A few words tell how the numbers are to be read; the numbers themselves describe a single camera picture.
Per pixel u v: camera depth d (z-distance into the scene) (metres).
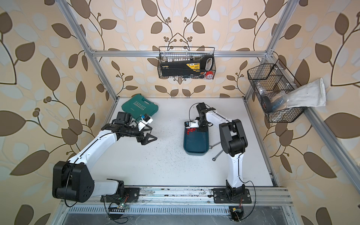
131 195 0.74
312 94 0.57
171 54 0.91
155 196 0.75
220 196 0.73
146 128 0.82
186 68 0.84
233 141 0.55
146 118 0.71
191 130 0.99
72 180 0.41
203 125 0.87
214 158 0.87
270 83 0.87
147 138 0.72
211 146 0.91
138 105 1.09
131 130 0.70
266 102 0.65
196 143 0.93
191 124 0.89
